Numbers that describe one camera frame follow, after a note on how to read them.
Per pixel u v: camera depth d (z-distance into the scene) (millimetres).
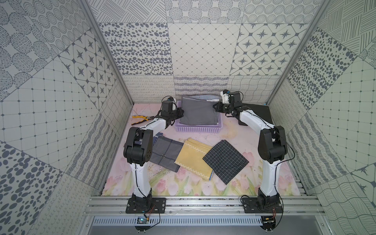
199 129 982
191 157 897
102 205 753
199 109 978
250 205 732
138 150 542
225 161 888
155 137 982
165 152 929
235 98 776
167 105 793
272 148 546
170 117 805
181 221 701
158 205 750
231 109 776
